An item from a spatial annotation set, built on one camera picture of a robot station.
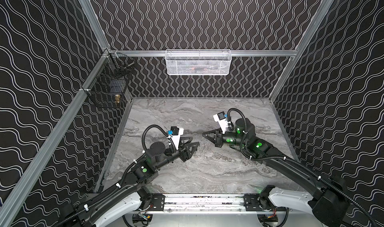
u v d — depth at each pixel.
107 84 0.92
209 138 0.69
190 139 0.69
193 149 0.94
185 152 0.60
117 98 0.82
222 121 0.63
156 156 0.52
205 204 0.76
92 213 0.43
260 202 0.67
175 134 0.59
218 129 0.65
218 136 0.61
